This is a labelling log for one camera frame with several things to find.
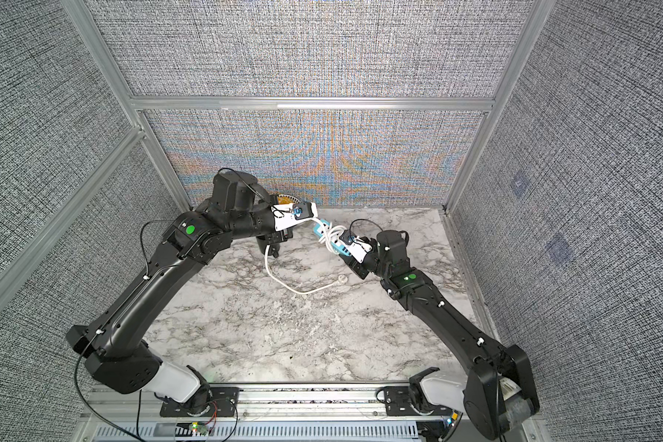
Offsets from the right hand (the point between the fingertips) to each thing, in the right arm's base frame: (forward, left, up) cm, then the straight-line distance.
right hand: (351, 237), depth 79 cm
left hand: (-4, +11, +17) cm, 21 cm away
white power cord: (-5, +5, +1) cm, 8 cm away
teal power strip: (+1, +8, +3) cm, 8 cm away
